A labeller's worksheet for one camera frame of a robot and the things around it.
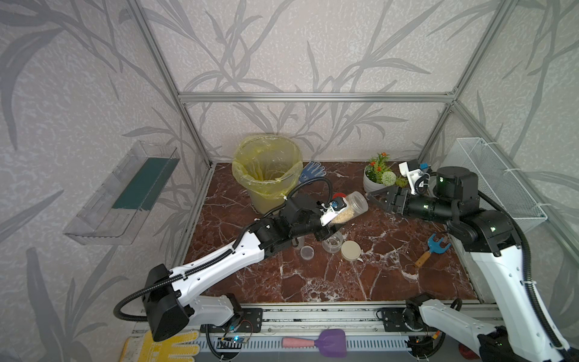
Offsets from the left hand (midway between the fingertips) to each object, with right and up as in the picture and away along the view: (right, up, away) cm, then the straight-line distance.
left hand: (338, 215), depth 69 cm
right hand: (+8, +6, -9) cm, 13 cm away
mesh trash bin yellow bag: (-27, +17, +32) cm, 45 cm away
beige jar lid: (+8, -17, +20) cm, 28 cm away
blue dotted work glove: (-7, +16, +48) cm, 51 cm away
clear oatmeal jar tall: (+5, +4, -4) cm, 8 cm away
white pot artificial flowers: (+21, +13, +28) cm, 38 cm away
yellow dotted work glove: (-57, -41, 0) cm, 71 cm away
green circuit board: (-32, -40, +2) cm, 51 cm away
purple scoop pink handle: (-2, -40, 0) cm, 40 cm away
